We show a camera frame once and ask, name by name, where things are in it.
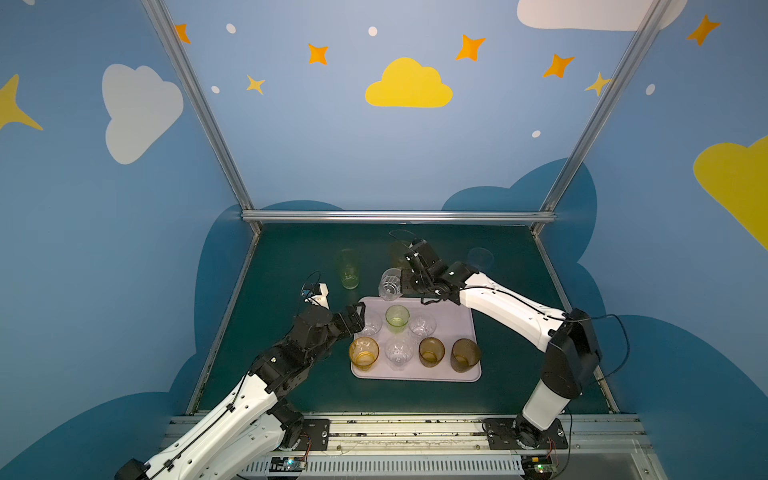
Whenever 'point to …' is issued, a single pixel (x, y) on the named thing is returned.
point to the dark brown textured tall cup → (465, 355)
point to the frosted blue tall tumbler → (480, 258)
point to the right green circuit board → (537, 467)
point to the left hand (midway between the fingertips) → (359, 309)
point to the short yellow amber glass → (363, 352)
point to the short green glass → (397, 318)
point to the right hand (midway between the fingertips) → (409, 276)
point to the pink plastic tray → (454, 322)
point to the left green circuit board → (286, 464)
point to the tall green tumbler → (350, 274)
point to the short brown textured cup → (431, 351)
